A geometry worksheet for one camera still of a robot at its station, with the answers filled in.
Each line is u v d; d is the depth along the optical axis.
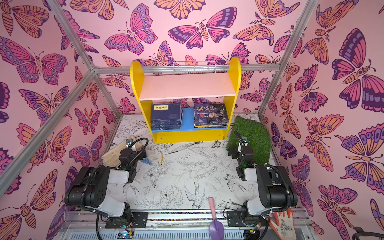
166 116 0.94
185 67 0.94
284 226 0.70
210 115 0.92
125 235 0.73
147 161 0.95
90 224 0.73
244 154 0.70
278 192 0.44
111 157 0.96
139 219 0.73
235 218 0.73
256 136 1.03
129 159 0.72
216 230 0.69
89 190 0.45
